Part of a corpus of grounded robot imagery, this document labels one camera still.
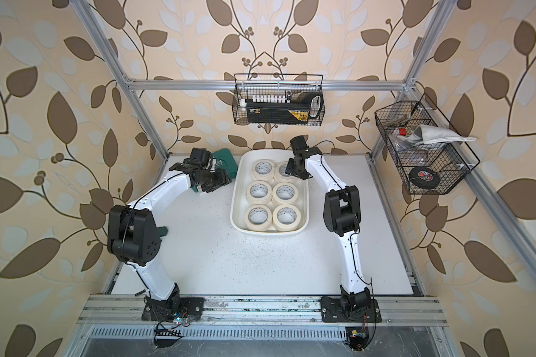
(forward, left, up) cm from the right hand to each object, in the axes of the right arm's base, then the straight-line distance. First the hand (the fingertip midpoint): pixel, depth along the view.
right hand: (293, 172), depth 102 cm
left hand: (-9, +28, +7) cm, 30 cm away
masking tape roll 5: (-19, +17, -8) cm, 26 cm away
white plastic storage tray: (-12, +25, -6) cm, 29 cm away
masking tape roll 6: (-20, +4, -8) cm, 22 cm away
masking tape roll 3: (-5, +17, -8) cm, 19 cm away
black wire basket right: (-16, -43, +25) cm, 52 cm away
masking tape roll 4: (-6, +4, -8) cm, 11 cm away
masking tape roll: (+8, +15, -6) cm, 18 cm away
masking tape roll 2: (+5, +6, -3) cm, 8 cm away
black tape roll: (-22, -41, +21) cm, 51 cm away
